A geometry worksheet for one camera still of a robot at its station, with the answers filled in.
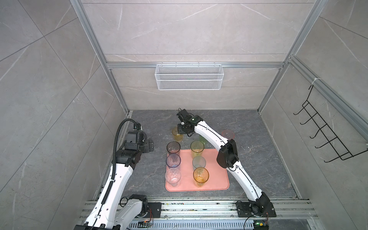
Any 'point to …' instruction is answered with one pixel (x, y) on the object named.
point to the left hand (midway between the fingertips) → (140, 138)
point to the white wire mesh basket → (189, 77)
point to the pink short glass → (228, 134)
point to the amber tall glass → (201, 175)
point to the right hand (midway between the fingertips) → (180, 129)
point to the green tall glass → (197, 148)
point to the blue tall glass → (173, 161)
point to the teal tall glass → (198, 162)
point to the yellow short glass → (177, 136)
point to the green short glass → (203, 140)
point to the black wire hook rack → (344, 154)
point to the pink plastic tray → (218, 179)
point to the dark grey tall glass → (173, 147)
